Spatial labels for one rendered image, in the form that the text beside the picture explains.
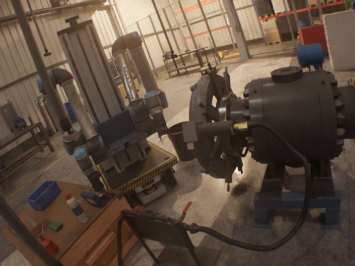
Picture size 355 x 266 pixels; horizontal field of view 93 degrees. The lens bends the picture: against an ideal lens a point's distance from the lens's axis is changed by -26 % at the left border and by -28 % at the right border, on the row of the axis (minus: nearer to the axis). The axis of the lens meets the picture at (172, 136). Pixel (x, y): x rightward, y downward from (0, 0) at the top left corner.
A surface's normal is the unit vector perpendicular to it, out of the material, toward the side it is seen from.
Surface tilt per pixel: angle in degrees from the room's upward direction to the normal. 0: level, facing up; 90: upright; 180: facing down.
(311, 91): 38
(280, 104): 50
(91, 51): 90
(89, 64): 90
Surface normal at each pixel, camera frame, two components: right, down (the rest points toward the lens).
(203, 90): 0.01, -0.47
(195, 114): -0.58, -0.14
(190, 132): -0.55, 0.12
